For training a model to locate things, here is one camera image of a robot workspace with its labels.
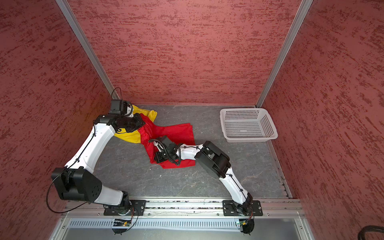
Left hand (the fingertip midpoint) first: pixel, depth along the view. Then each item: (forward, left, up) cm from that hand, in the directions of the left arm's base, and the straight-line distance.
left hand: (144, 125), depth 82 cm
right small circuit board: (-44, -55, -22) cm, 74 cm away
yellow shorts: (+5, +14, -20) cm, 25 cm away
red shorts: (+9, -17, -21) cm, 28 cm away
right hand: (-12, -4, -21) cm, 24 cm away
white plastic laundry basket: (+18, -68, -21) cm, 73 cm away
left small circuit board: (-43, +8, -24) cm, 50 cm away
